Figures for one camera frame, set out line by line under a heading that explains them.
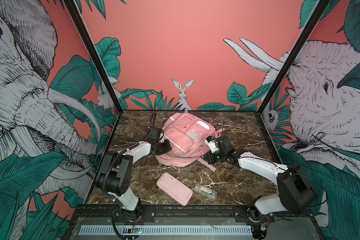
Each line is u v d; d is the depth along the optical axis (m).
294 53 0.85
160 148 0.81
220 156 0.74
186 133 0.99
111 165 0.45
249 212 0.66
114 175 0.46
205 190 0.81
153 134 0.75
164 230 0.70
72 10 0.70
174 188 0.80
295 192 0.43
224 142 0.69
